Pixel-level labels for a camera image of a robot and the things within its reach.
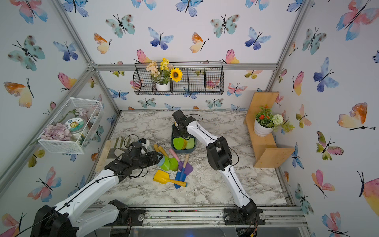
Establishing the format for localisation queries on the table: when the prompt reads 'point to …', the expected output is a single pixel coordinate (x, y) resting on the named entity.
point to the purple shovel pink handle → (188, 168)
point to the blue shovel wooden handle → (181, 176)
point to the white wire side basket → (90, 111)
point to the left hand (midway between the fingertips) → (161, 156)
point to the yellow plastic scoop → (163, 177)
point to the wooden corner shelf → (268, 154)
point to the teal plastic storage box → (182, 151)
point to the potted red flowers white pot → (265, 122)
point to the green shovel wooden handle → (190, 143)
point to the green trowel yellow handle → (170, 164)
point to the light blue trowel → (161, 163)
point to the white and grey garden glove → (112, 149)
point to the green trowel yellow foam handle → (178, 142)
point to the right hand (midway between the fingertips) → (176, 132)
